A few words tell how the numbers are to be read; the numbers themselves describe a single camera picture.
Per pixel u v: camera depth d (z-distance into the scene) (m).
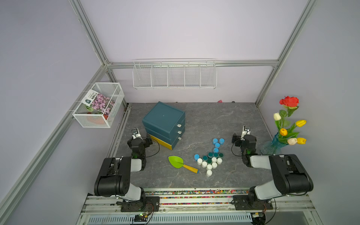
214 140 0.96
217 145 0.94
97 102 0.74
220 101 1.24
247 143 0.71
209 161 0.87
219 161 0.87
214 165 0.85
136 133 0.79
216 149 0.91
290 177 0.45
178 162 0.88
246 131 0.80
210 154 0.89
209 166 0.85
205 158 0.87
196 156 0.89
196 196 0.77
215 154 0.89
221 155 0.89
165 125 0.79
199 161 0.87
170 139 0.83
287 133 0.68
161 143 0.90
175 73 0.99
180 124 0.84
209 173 0.81
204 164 0.85
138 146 0.69
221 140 0.95
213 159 0.87
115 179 0.43
